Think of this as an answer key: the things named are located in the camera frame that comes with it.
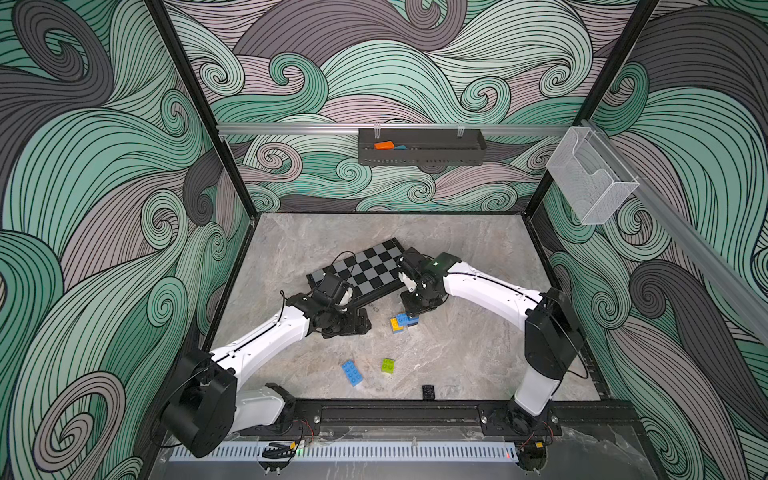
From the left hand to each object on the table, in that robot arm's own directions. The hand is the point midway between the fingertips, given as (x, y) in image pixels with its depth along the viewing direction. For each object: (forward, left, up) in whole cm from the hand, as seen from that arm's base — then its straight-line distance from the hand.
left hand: (360, 325), depth 82 cm
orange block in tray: (+48, -7, +27) cm, 55 cm away
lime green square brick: (-9, -8, -7) cm, 14 cm away
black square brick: (-16, -18, -6) cm, 25 cm away
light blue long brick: (+3, -13, -3) cm, 13 cm away
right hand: (+5, -16, 0) cm, 17 cm away
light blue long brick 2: (-11, +2, -6) cm, 13 cm away
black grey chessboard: (+20, -2, -4) cm, 20 cm away
